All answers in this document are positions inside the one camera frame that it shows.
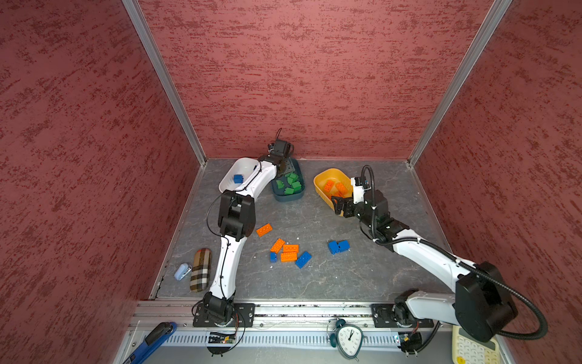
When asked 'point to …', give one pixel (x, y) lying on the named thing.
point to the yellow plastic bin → (320, 179)
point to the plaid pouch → (201, 270)
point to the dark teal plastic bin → (279, 193)
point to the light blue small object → (183, 271)
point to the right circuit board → (409, 341)
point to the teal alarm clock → (348, 338)
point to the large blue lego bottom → (303, 259)
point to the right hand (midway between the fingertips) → (340, 199)
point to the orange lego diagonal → (277, 246)
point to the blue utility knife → (157, 337)
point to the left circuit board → (218, 337)
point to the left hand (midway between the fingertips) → (284, 171)
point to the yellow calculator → (467, 349)
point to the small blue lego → (273, 257)
